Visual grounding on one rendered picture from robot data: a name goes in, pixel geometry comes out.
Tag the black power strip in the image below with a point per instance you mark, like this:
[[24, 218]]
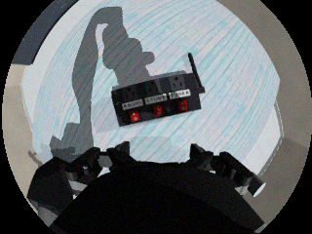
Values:
[[158, 98]]

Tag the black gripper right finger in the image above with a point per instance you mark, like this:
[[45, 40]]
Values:
[[224, 165]]

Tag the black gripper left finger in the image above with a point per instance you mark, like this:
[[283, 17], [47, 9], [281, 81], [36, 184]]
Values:
[[84, 169]]

